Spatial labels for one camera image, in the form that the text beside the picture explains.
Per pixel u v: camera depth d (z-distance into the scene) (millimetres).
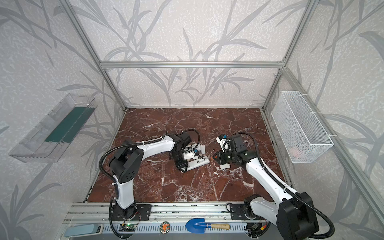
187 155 810
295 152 731
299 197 402
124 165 495
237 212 737
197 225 696
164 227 693
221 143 753
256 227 744
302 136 613
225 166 897
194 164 880
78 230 666
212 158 798
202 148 970
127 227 716
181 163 794
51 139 632
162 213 753
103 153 1019
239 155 611
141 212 741
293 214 393
